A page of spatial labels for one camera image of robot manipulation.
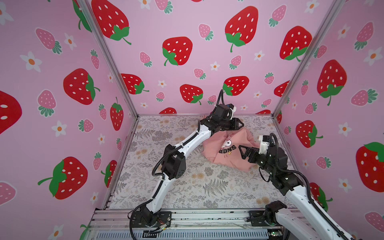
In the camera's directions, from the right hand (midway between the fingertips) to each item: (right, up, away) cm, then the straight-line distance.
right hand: (244, 147), depth 76 cm
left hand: (+2, +12, +7) cm, 14 cm away
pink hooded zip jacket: (-10, -2, +14) cm, 17 cm away
